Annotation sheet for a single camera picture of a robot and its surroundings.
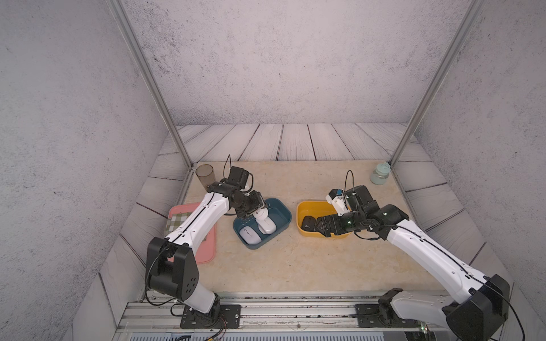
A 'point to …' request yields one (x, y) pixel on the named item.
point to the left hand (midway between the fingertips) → (266, 208)
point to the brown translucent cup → (205, 174)
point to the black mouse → (308, 223)
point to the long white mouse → (266, 224)
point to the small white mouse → (249, 235)
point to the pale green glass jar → (379, 175)
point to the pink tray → (207, 252)
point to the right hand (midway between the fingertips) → (326, 225)
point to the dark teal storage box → (279, 210)
